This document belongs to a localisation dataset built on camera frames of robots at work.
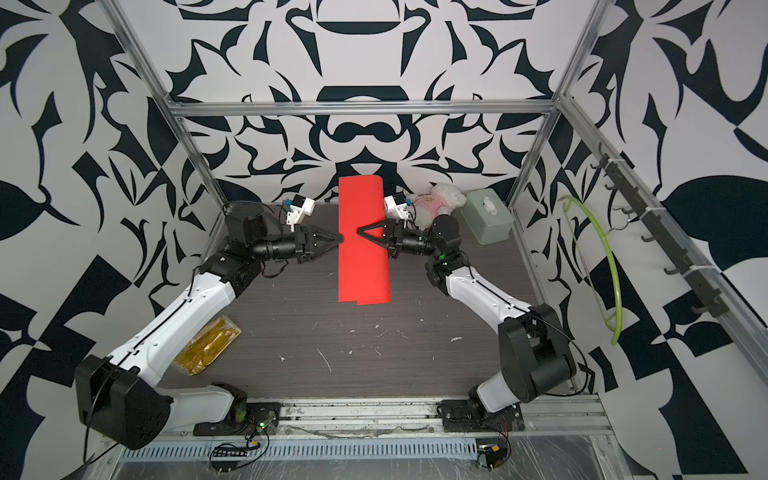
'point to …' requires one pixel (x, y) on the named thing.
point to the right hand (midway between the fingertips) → (361, 239)
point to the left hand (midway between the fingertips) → (340, 236)
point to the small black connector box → (494, 454)
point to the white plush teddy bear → (440, 200)
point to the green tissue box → (487, 215)
